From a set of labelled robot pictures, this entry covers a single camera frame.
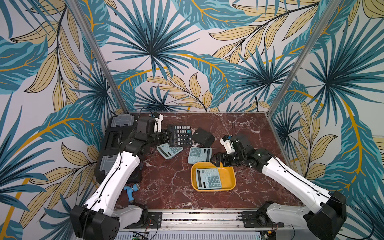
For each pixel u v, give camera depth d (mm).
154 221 735
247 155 576
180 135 780
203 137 1006
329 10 692
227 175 886
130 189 812
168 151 950
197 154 949
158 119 672
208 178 851
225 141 702
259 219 663
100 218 362
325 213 379
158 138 621
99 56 841
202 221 745
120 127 880
